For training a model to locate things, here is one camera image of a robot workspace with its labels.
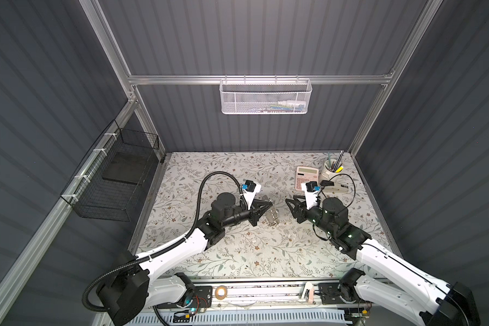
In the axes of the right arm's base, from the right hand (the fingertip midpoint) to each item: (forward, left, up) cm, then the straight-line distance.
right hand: (292, 200), depth 76 cm
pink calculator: (+28, -13, -20) cm, 37 cm away
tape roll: (-28, +29, -20) cm, 45 cm away
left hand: (-3, +8, +3) cm, 9 cm away
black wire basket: (+2, +67, +8) cm, 67 cm away
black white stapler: (+18, -23, -18) cm, 34 cm away
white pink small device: (-28, -5, -20) cm, 35 cm away
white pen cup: (+27, -25, -13) cm, 39 cm away
